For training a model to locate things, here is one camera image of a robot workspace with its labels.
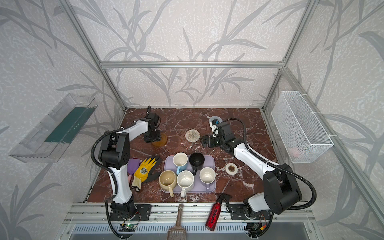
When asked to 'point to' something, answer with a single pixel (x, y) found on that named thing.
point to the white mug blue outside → (180, 160)
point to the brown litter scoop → (177, 232)
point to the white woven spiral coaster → (192, 135)
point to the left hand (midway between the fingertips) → (158, 135)
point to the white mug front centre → (185, 179)
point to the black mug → (197, 160)
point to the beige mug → (167, 180)
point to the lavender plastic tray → (199, 186)
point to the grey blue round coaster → (214, 117)
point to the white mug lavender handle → (207, 176)
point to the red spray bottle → (215, 211)
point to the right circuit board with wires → (258, 226)
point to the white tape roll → (231, 173)
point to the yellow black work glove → (147, 171)
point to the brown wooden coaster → (161, 142)
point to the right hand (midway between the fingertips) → (207, 134)
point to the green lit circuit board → (127, 227)
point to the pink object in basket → (294, 151)
